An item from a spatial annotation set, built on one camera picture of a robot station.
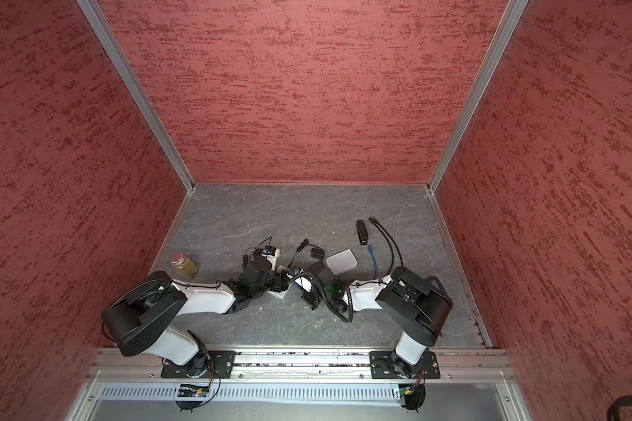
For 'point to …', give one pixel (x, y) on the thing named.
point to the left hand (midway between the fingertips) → (286, 277)
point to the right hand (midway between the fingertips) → (301, 290)
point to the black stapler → (362, 233)
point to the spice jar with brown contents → (186, 266)
